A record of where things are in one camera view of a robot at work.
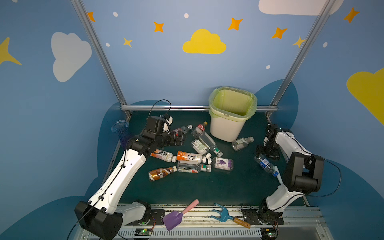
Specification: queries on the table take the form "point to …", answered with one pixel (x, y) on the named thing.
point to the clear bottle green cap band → (210, 144)
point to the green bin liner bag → (231, 103)
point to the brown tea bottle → (158, 173)
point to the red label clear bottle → (184, 129)
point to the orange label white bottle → (184, 156)
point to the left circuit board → (143, 232)
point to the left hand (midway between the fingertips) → (180, 136)
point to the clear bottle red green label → (192, 167)
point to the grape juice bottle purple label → (223, 163)
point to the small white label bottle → (198, 146)
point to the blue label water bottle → (264, 163)
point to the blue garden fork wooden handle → (225, 216)
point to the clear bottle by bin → (240, 143)
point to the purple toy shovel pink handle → (173, 219)
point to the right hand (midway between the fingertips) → (267, 155)
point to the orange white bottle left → (162, 155)
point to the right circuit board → (268, 233)
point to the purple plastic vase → (121, 127)
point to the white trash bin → (226, 130)
